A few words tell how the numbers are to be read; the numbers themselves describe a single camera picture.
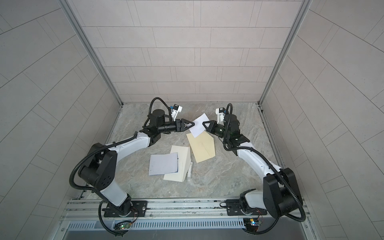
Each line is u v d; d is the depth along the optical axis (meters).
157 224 0.68
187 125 0.78
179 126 0.71
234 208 0.71
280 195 0.40
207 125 0.77
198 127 0.78
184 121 0.73
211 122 0.73
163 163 0.86
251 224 0.68
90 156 0.46
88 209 0.72
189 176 0.81
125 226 0.64
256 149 0.52
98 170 0.45
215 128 0.71
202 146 0.93
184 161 0.87
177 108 0.75
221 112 0.73
